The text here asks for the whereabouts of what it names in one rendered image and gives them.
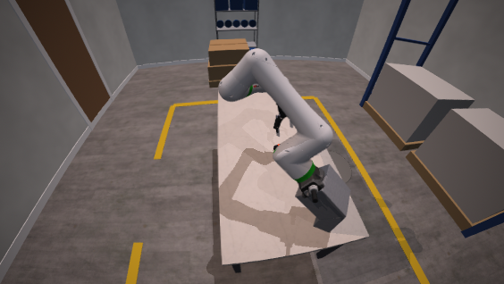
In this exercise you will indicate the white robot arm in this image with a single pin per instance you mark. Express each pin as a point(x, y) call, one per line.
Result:
point(313, 133)

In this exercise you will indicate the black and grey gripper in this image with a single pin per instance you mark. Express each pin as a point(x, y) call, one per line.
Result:
point(278, 120)

